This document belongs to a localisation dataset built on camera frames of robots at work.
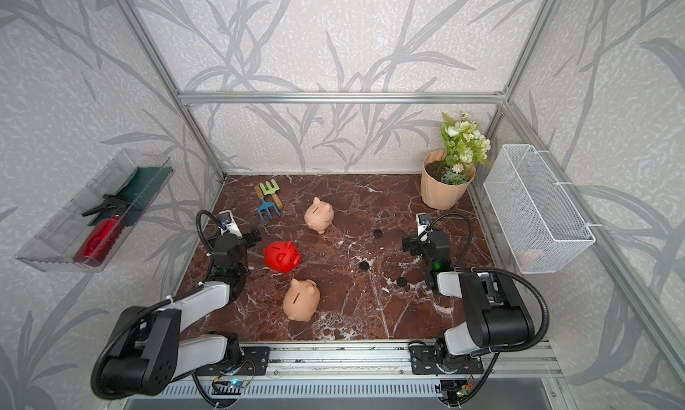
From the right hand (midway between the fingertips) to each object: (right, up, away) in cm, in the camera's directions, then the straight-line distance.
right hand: (418, 226), depth 93 cm
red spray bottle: (-78, 0, -35) cm, 86 cm away
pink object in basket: (+26, -6, -21) cm, 34 cm away
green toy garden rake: (-59, +13, +22) cm, 64 cm away
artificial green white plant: (+15, +27, -4) cm, 31 cm away
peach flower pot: (+9, +11, +6) cm, 16 cm away
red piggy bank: (-46, -9, -9) cm, 48 cm away
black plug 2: (-19, -14, 0) cm, 24 cm away
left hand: (-61, +2, -8) cm, 61 cm away
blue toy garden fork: (-59, +7, +15) cm, 61 cm away
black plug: (-14, -4, +9) cm, 17 cm away
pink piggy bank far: (-35, +4, +3) cm, 36 cm away
